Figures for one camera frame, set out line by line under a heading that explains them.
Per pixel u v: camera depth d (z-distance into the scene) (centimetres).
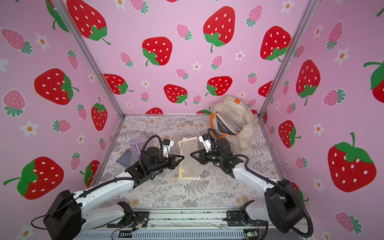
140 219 73
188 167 76
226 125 95
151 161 61
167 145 71
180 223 73
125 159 97
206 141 73
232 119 103
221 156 64
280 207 41
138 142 100
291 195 43
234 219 73
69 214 39
